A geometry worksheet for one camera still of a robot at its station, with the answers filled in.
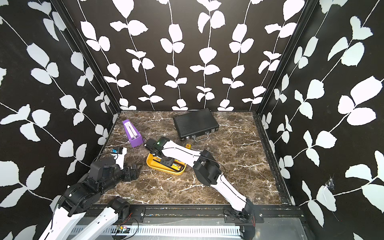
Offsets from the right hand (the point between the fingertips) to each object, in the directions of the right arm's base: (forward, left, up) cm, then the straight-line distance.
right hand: (171, 156), depth 91 cm
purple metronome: (+13, +26, +5) cm, 29 cm away
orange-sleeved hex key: (-3, -6, -3) cm, 8 cm away
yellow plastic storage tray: (-4, +8, -4) cm, 10 cm away
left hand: (-12, +12, +18) cm, 25 cm away
